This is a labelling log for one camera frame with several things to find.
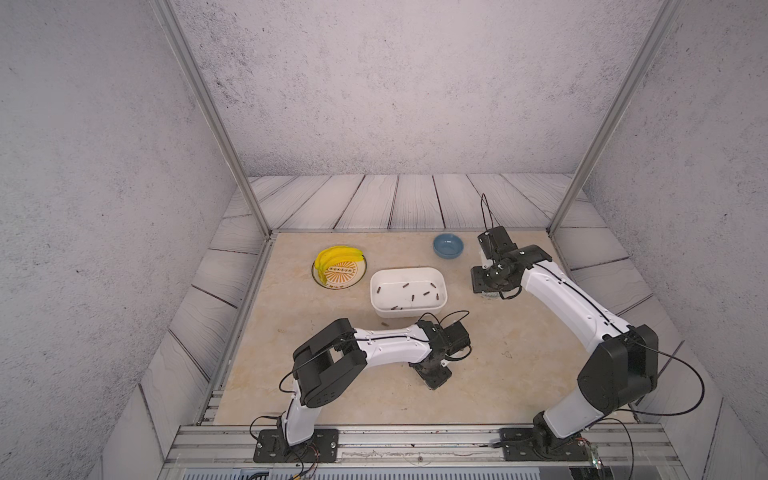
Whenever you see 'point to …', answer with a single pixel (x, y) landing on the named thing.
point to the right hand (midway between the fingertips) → (483, 281)
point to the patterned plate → (341, 275)
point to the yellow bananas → (328, 256)
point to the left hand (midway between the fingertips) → (438, 383)
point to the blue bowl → (448, 246)
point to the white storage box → (408, 292)
